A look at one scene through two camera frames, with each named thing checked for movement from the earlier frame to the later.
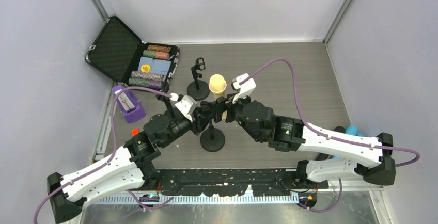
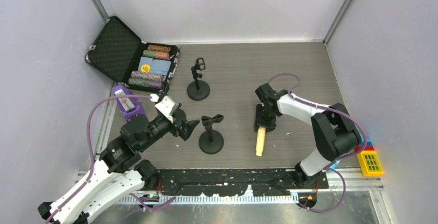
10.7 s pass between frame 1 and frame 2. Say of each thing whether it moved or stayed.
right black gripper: moved
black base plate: stayed
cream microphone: moved
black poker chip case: stayed
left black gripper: moved
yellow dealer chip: stayed
